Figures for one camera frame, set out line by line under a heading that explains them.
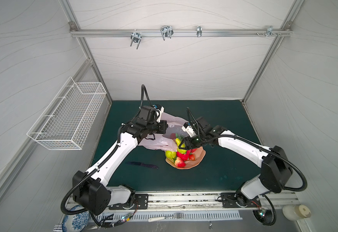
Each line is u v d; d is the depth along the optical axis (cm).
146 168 85
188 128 77
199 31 78
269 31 77
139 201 74
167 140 74
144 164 86
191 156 84
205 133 64
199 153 84
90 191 38
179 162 78
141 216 70
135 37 79
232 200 70
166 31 76
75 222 67
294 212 65
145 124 58
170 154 82
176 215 70
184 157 82
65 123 69
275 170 43
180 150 77
